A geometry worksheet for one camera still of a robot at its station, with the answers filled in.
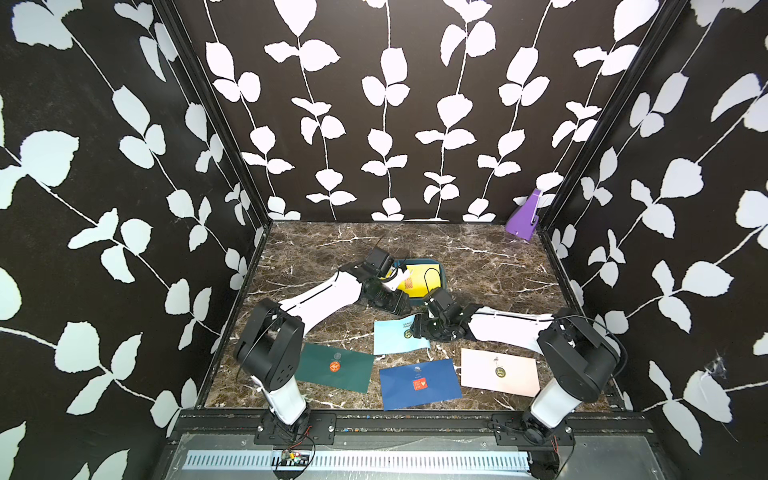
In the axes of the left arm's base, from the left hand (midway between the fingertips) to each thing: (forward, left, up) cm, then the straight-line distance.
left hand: (405, 304), depth 86 cm
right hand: (-4, -3, -8) cm, 9 cm away
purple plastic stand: (+36, -48, -1) cm, 60 cm away
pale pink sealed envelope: (-18, -26, -10) cm, 33 cm away
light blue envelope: (-6, +3, -10) cm, 12 cm away
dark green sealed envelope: (-14, +21, -10) cm, 27 cm away
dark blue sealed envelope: (-19, -3, -11) cm, 22 cm away
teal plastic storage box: (-4, -3, +9) cm, 11 cm away
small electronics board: (-35, +29, -11) cm, 47 cm away
